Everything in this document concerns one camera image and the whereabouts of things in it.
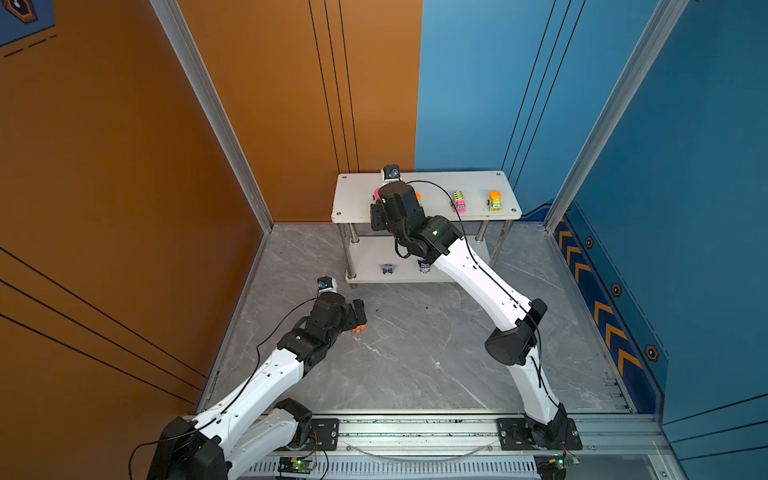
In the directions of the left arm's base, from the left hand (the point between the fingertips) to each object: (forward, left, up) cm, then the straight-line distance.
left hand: (351, 303), depth 84 cm
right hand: (+16, -7, +24) cm, 29 cm away
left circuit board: (-36, +11, -14) cm, 40 cm away
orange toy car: (-10, -3, +5) cm, 11 cm away
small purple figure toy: (+14, -10, -2) cm, 17 cm away
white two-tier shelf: (+19, -35, +22) cm, 45 cm away
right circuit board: (-36, -51, -13) cm, 64 cm away
